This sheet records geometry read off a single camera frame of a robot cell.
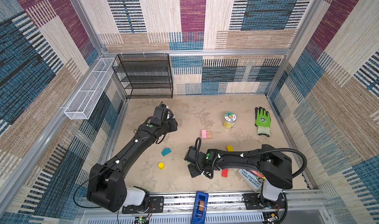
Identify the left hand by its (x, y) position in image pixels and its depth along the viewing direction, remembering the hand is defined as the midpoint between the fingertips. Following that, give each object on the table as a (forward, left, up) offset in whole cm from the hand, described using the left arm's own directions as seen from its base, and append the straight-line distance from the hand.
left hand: (176, 121), depth 84 cm
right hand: (-22, -11, -16) cm, 30 cm away
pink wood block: (+1, -17, -15) cm, 23 cm away
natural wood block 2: (+2, -20, -17) cm, 26 cm away
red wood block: (-23, -27, -17) cm, 39 cm away
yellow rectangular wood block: (-9, -32, -16) cm, 36 cm away
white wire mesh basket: (0, +43, +15) cm, 46 cm away
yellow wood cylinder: (-19, +9, -15) cm, 26 cm away
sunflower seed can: (+8, -33, -9) cm, 35 cm away
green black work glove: (+10, -58, -15) cm, 61 cm away
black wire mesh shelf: (+41, +24, +2) cm, 48 cm away
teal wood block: (-10, +7, -18) cm, 22 cm away
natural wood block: (0, -20, -16) cm, 26 cm away
